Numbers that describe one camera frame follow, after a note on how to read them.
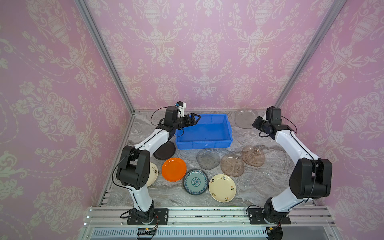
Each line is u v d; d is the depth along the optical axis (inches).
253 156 37.5
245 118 37.5
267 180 33.6
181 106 32.0
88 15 28.5
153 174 34.9
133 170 18.9
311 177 17.5
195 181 33.6
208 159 37.1
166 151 38.1
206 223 28.7
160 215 29.5
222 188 32.7
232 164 36.2
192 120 31.3
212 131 43.3
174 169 35.1
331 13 27.8
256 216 28.7
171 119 27.9
